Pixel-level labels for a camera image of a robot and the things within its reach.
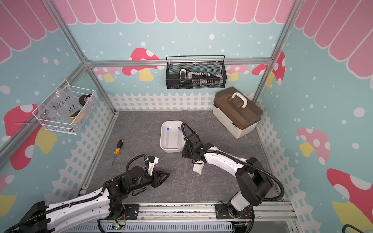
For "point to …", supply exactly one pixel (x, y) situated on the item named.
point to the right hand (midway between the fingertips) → (183, 152)
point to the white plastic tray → (172, 140)
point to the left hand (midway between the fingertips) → (168, 177)
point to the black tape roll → (83, 98)
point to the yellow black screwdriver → (119, 146)
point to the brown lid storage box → (236, 111)
